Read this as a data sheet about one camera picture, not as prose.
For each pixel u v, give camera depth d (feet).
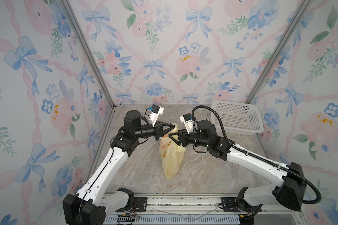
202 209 2.40
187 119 2.06
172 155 2.30
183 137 2.03
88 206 1.22
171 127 2.12
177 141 2.11
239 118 3.60
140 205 2.41
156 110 1.92
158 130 1.89
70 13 2.31
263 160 1.50
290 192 1.28
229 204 2.40
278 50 2.80
